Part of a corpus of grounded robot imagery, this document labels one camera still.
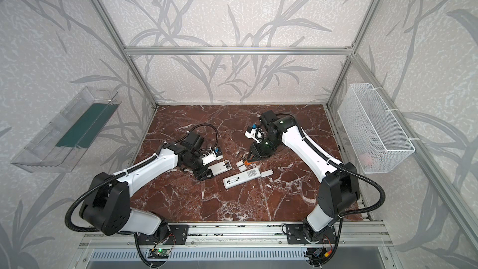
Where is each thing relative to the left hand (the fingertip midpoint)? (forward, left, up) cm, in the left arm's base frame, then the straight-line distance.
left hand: (211, 163), depth 86 cm
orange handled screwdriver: (-4, -17, +10) cm, 20 cm away
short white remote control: (+1, -3, -6) cm, 7 cm away
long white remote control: (-4, -14, -6) cm, 16 cm away
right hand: (0, -19, +11) cm, 22 cm away
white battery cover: (-1, -27, -8) cm, 28 cm away
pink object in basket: (-4, -64, +13) cm, 66 cm away
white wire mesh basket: (-4, -60, +29) cm, 67 cm away
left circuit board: (-34, +17, -8) cm, 39 cm away
